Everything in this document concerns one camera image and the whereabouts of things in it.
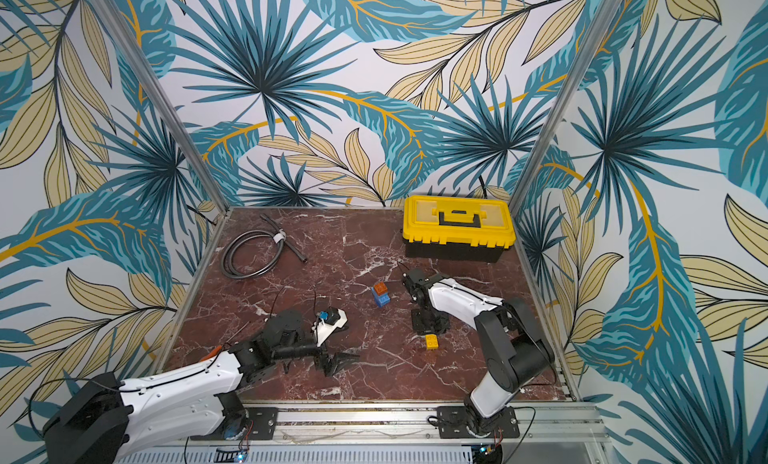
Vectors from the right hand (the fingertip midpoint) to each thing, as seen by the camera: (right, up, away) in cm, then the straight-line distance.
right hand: (429, 330), depth 89 cm
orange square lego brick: (-14, +13, -1) cm, 19 cm away
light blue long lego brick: (-14, +9, +1) cm, 17 cm away
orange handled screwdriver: (-61, -4, -4) cm, 61 cm away
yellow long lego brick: (0, -2, -3) cm, 4 cm away
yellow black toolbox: (+9, +31, +4) cm, 32 cm away
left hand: (-22, 0, -13) cm, 25 cm away
